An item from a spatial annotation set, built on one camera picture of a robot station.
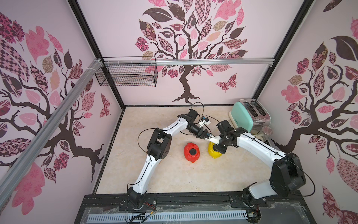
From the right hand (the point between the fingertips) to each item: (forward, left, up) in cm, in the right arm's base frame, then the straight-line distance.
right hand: (218, 144), depth 87 cm
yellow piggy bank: (-6, +3, -1) cm, 7 cm away
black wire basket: (+44, +53, +27) cm, 74 cm away
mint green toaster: (+16, -23, +10) cm, 30 cm away
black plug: (-5, +17, 0) cm, 17 cm away
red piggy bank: (-9, +18, 0) cm, 20 cm away
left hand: (+4, +6, 0) cm, 7 cm away
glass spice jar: (+5, -30, +4) cm, 31 cm away
